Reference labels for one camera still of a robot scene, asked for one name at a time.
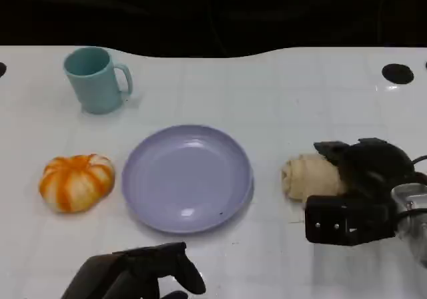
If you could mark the beige towel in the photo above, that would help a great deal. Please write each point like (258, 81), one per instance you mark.
(310, 179)

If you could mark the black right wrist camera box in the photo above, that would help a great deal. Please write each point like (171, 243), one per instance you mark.
(347, 222)

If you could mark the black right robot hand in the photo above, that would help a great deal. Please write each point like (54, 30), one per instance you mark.
(373, 165)

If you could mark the orange and white bread roll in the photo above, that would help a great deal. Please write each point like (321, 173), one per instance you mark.
(76, 184)

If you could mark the lilac plate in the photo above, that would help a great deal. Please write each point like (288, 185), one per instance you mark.
(187, 179)

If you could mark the pale green mug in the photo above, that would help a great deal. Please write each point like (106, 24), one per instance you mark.
(95, 85)

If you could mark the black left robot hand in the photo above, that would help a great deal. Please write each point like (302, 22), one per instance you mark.
(133, 272)

